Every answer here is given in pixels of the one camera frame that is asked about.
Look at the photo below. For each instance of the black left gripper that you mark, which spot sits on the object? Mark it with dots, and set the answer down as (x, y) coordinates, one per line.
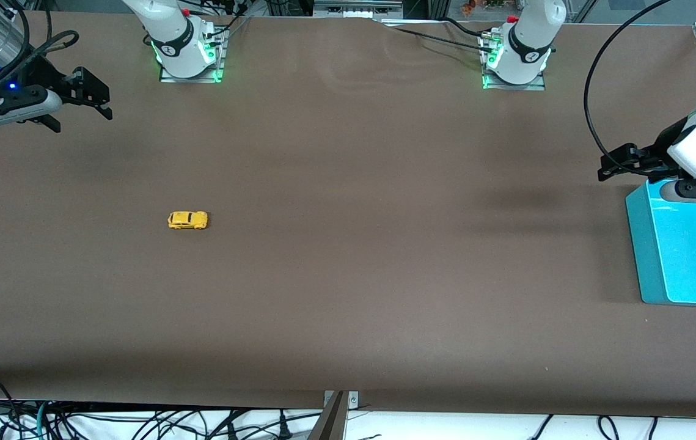
(655, 154)

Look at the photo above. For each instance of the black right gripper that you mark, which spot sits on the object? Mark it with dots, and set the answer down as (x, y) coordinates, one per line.
(62, 82)

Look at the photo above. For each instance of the teal plastic bin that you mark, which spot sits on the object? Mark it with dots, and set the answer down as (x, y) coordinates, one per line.
(690, 256)

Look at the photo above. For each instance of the yellow beetle toy car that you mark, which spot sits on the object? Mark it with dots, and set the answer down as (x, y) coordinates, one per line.
(187, 219)

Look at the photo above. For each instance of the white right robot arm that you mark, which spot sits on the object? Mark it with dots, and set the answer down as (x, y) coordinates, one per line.
(176, 36)

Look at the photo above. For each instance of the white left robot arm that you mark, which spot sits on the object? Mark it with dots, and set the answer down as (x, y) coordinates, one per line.
(525, 36)

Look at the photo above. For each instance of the brown table mat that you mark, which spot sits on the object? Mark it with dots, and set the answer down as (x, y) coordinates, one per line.
(348, 256)

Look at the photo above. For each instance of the grey electronics box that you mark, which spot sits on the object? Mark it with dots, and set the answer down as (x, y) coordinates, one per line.
(357, 7)

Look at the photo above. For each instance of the brown angled support bar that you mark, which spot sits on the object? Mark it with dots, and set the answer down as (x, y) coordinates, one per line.
(329, 421)

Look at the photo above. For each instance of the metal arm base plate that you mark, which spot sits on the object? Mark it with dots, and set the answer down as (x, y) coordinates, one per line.
(192, 77)
(514, 87)

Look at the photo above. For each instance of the metal table edge bracket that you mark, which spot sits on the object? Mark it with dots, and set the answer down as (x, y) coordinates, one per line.
(352, 400)

